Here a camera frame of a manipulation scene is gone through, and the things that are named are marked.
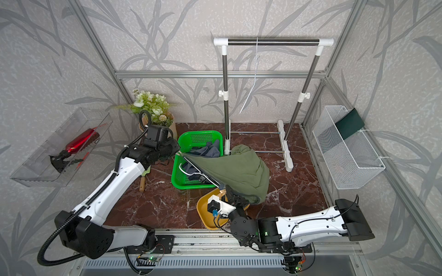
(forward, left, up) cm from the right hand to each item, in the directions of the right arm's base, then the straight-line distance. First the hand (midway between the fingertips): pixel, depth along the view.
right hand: (228, 187), depth 66 cm
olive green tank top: (+17, -6, -18) cm, 26 cm away
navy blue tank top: (+25, +9, -9) cm, 28 cm away
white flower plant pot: (+43, +38, +3) cm, 57 cm away
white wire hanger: (0, +6, +5) cm, 8 cm away
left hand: (+21, +23, 0) cm, 31 cm away
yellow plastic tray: (-5, +10, -24) cm, 26 cm away
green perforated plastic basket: (+16, +25, -22) cm, 37 cm away
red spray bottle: (+6, +61, +11) cm, 62 cm away
